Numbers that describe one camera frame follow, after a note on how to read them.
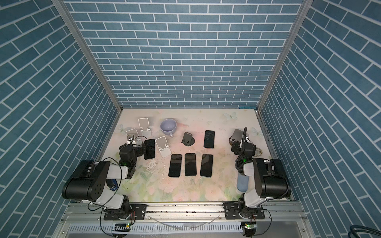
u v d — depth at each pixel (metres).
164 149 0.95
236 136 1.00
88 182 0.46
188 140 0.96
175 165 0.89
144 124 1.00
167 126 1.05
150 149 0.91
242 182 0.81
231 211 0.73
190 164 0.90
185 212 0.75
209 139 1.03
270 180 0.46
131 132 0.92
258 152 0.93
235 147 0.86
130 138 0.81
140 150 0.86
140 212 0.73
